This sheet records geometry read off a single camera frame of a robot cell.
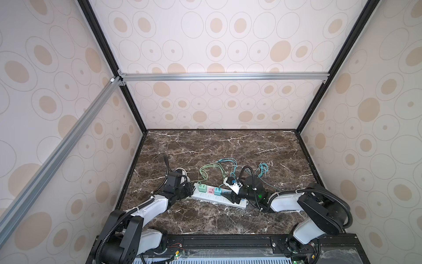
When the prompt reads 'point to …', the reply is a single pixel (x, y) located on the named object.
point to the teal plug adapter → (217, 191)
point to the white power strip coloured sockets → (210, 195)
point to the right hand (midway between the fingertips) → (230, 185)
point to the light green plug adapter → (203, 188)
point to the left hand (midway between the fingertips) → (198, 187)
